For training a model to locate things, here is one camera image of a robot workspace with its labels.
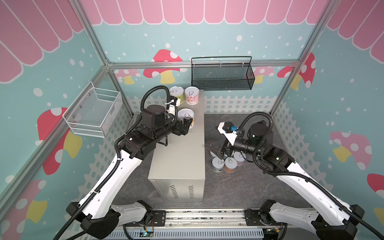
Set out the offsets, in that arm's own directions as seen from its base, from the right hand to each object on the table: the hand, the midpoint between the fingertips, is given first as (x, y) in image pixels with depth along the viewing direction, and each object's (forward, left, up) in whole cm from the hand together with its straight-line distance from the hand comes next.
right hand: (211, 136), depth 61 cm
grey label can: (+2, -6, -32) cm, 32 cm away
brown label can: (+2, -13, -32) cm, 35 cm away
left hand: (+8, +12, +1) cm, 15 cm away
